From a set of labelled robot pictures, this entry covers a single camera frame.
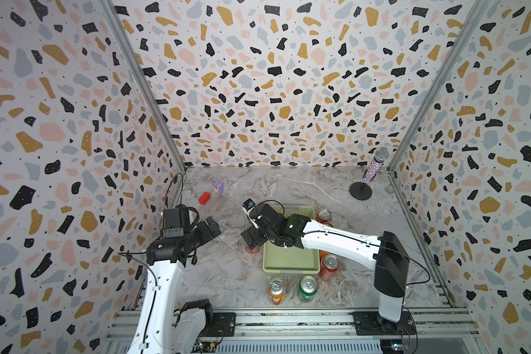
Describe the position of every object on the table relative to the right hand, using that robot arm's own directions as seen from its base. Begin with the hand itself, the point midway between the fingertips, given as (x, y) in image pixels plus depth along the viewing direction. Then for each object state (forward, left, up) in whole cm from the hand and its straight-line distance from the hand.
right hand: (252, 227), depth 79 cm
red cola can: (-2, +1, -16) cm, 16 cm away
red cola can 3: (-10, -27, -8) cm, 30 cm away
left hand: (-2, +15, +2) cm, 15 cm away
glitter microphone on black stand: (+31, -50, -16) cm, 62 cm away
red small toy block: (+24, +28, -14) cm, 39 cm away
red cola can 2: (+10, -28, -7) cm, 30 cm away
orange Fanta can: (-19, -9, -7) cm, 22 cm away
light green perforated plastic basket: (-5, -15, -16) cm, 23 cm away
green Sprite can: (-18, -19, -7) cm, 28 cm away
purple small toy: (+31, +21, -13) cm, 40 cm away
